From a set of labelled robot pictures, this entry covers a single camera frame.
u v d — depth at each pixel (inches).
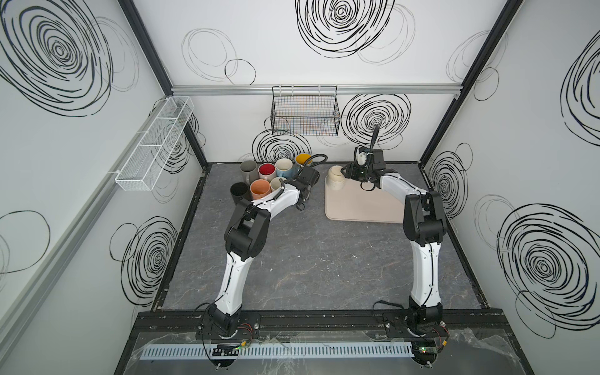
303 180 31.6
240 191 39.3
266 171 42.9
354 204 41.5
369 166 33.9
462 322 29.6
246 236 22.0
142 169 28.5
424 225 23.6
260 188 40.8
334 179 41.1
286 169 41.5
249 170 41.0
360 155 37.9
